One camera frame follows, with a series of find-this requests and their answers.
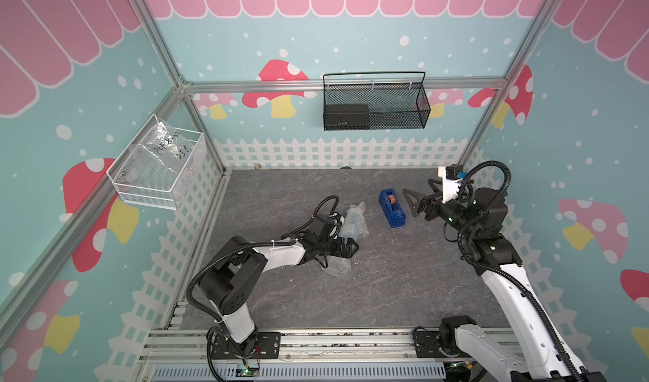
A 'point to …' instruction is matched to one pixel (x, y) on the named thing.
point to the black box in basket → (345, 117)
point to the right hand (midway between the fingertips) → (417, 185)
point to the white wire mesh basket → (162, 167)
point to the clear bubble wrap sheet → (339, 267)
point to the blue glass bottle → (351, 225)
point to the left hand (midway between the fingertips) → (347, 249)
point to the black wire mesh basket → (375, 100)
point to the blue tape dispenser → (390, 205)
